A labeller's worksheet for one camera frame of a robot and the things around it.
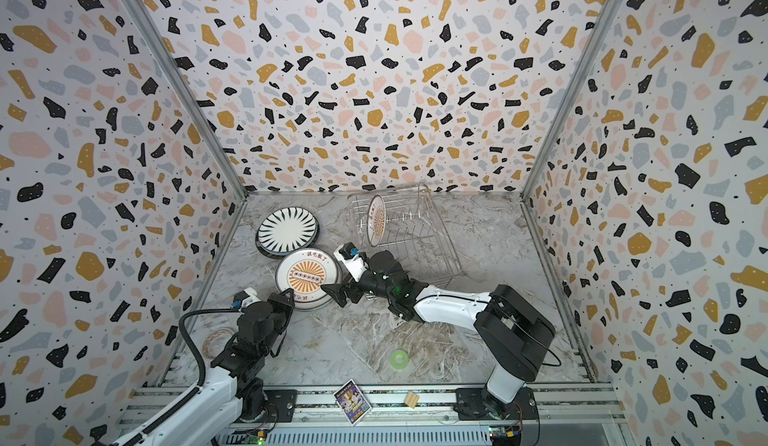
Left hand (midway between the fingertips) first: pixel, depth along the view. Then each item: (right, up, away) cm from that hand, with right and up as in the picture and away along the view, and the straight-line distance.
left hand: (295, 284), depth 83 cm
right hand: (+11, +5, -6) cm, 14 cm away
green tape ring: (+29, -20, -1) cm, 36 cm away
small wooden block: (+32, -27, -8) cm, 43 cm away
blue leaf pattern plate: (-12, +15, +24) cm, 31 cm away
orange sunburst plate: (+1, +2, +6) cm, 7 cm away
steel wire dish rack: (+32, +17, +21) cm, 42 cm away
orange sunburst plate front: (+21, +18, +20) cm, 34 cm away
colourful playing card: (+18, -27, -10) cm, 34 cm away
